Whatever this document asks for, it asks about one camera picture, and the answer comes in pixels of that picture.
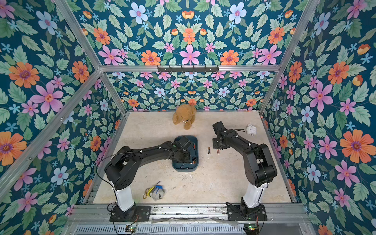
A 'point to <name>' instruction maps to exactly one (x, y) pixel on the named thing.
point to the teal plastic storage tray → (193, 164)
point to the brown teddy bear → (185, 114)
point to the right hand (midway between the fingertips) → (219, 144)
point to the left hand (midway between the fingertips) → (190, 159)
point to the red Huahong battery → (218, 151)
